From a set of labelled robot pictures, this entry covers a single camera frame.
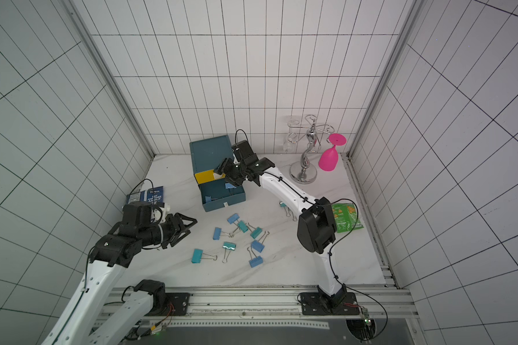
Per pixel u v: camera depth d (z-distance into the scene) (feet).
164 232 1.97
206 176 2.83
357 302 2.40
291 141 3.47
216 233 2.94
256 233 2.93
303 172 3.61
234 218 3.12
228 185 3.11
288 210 3.20
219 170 2.53
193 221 2.27
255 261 2.73
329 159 3.07
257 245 2.87
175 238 2.08
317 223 1.66
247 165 2.17
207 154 3.02
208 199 2.99
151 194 3.39
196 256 2.74
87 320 1.33
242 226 3.02
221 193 3.06
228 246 2.80
